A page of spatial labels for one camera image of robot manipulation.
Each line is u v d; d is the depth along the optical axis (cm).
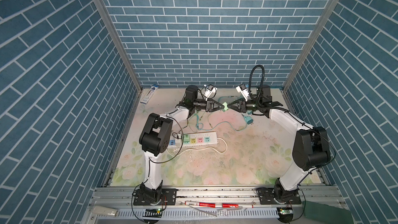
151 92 118
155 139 53
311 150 47
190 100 77
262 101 72
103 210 67
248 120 102
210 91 81
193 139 91
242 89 77
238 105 77
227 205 71
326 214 68
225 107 83
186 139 87
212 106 80
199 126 99
